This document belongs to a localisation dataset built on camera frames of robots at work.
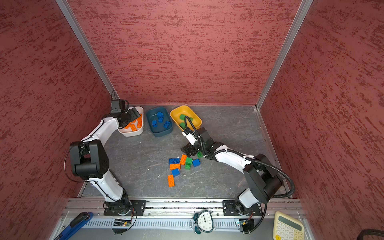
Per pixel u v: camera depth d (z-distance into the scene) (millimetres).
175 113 1102
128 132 972
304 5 706
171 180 830
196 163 895
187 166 863
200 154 772
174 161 897
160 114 1124
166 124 1065
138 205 745
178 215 735
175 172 863
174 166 873
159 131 986
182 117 1108
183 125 1041
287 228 677
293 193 414
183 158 917
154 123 1065
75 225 667
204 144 668
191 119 1155
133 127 1043
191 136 757
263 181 441
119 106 726
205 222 668
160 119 1095
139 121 1059
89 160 480
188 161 870
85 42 835
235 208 652
